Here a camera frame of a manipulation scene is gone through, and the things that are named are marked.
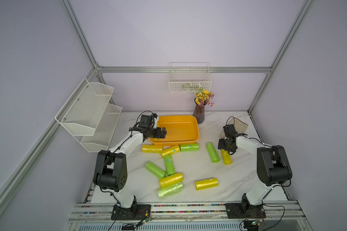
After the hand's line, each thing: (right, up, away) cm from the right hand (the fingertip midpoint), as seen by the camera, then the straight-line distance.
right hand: (225, 148), depth 97 cm
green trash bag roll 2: (-9, -2, -4) cm, 10 cm away
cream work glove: (+17, +14, +15) cm, 27 cm away
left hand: (-45, +11, -4) cm, 46 cm away
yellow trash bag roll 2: (-50, +1, -4) cm, 50 cm away
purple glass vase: (-17, +26, +9) cm, 32 cm away
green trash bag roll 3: (-38, -8, -10) cm, 40 cm away
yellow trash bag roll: (-1, -5, -5) cm, 7 cm away
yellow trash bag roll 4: (-36, -15, -16) cm, 42 cm away
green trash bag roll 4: (-47, -11, -11) cm, 49 cm away
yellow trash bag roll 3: (-38, -1, -4) cm, 38 cm away
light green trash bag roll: (-37, -19, -20) cm, 47 cm away
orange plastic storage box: (-31, +13, +14) cm, 36 cm away
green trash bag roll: (-25, +2, -4) cm, 25 cm away
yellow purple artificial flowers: (-15, +35, -2) cm, 38 cm away
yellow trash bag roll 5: (-17, -16, -18) cm, 30 cm away
